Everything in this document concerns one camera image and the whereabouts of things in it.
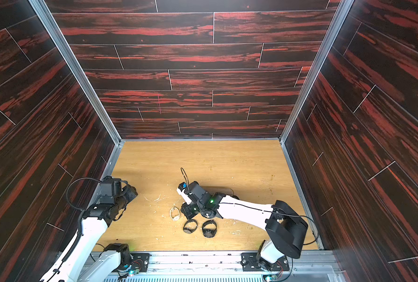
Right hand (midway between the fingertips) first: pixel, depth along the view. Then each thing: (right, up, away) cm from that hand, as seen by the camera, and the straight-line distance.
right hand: (185, 206), depth 82 cm
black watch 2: (+11, -11, -3) cm, 16 cm away
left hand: (-25, +8, +2) cm, 26 cm away
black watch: (+2, -10, +3) cm, 11 cm away
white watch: (-6, -5, +5) cm, 10 cm away
